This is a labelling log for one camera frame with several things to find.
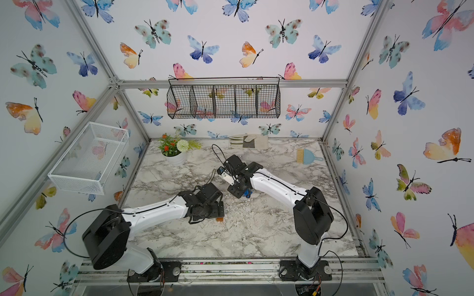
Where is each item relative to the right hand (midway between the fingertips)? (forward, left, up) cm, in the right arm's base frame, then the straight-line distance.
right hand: (237, 186), depth 85 cm
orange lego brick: (-12, +8, -10) cm, 17 cm away
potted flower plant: (+20, +36, 0) cm, 41 cm away
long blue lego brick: (-8, -5, +8) cm, 12 cm away
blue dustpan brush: (+30, -39, -12) cm, 50 cm away
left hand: (-9, +8, -8) cm, 15 cm away
